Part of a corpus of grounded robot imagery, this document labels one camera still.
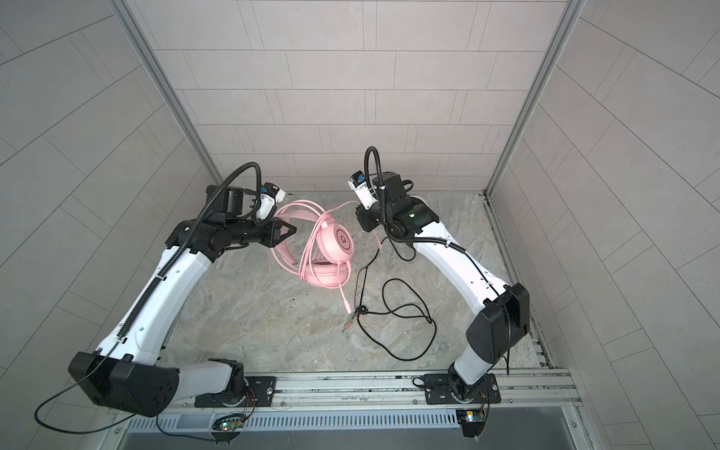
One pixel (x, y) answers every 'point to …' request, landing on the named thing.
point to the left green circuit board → (231, 426)
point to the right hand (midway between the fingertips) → (358, 206)
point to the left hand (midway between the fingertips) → (300, 225)
